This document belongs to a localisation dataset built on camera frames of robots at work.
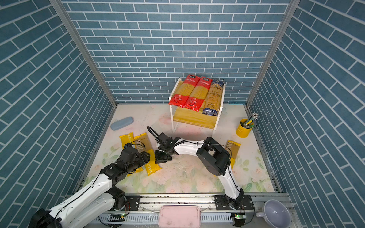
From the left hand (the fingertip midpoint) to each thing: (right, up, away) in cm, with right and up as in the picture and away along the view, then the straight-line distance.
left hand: (147, 157), depth 84 cm
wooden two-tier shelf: (+25, +24, +7) cm, 35 cm away
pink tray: (+20, -24, -16) cm, 35 cm away
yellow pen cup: (+61, +15, +10) cm, 63 cm away
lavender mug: (+69, -25, -14) cm, 75 cm away
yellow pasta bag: (-19, +9, +13) cm, 25 cm away
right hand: (+3, -3, +2) cm, 5 cm away
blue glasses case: (-26, +19, +21) cm, 38 cm away
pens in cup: (+65, +21, +10) cm, 69 cm away
